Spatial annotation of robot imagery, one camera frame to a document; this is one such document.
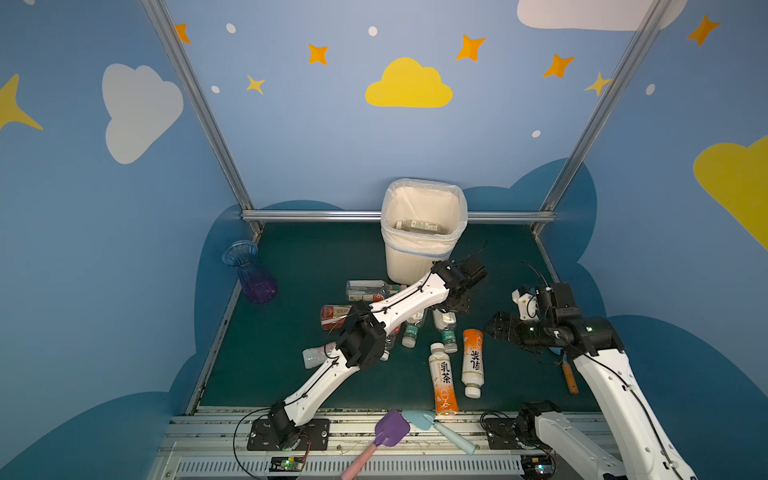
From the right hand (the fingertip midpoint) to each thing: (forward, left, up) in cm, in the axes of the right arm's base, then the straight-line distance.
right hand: (501, 328), depth 74 cm
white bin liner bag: (+42, +19, +6) cm, 47 cm away
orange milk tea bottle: (-13, +13, -13) cm, 23 cm away
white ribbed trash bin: (+23, +24, -7) cm, 34 cm away
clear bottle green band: (+8, +11, -14) cm, 19 cm away
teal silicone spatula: (-19, +18, -17) cm, 31 cm away
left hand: (+11, +8, -10) cm, 17 cm away
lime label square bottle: (+40, +19, -4) cm, 44 cm away
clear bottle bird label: (+4, +22, -14) cm, 27 cm away
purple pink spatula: (-22, +27, -16) cm, 38 cm away
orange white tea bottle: (-5, +5, -13) cm, 15 cm away
